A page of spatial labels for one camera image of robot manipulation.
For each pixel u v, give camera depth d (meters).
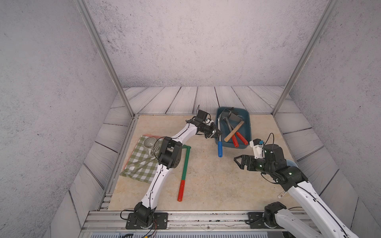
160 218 0.73
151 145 1.01
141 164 0.93
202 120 0.89
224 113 1.15
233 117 1.15
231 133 0.95
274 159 0.55
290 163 0.87
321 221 0.42
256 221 0.71
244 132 1.07
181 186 0.83
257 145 0.67
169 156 0.66
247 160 0.67
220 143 0.91
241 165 0.67
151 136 1.07
